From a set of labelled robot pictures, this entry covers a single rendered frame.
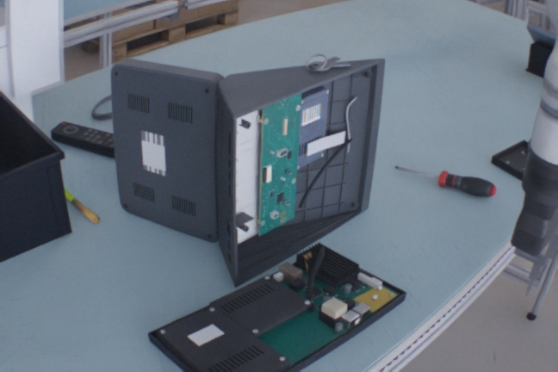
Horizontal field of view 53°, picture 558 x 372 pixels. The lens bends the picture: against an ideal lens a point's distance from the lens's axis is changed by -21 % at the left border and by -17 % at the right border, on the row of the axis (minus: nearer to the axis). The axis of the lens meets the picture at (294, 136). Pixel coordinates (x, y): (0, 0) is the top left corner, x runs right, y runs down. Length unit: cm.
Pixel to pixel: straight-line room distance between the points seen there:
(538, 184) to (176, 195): 43
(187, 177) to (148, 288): 15
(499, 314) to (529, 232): 162
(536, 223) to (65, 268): 55
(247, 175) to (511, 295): 181
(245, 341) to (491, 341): 162
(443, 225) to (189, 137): 35
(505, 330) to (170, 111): 171
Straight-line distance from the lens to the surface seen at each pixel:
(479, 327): 223
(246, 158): 69
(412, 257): 80
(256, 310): 67
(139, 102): 76
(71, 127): 107
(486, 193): 94
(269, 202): 73
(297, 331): 66
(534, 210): 69
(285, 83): 70
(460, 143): 110
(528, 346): 220
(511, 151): 111
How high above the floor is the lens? 147
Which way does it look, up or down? 26 degrees down
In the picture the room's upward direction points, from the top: 3 degrees clockwise
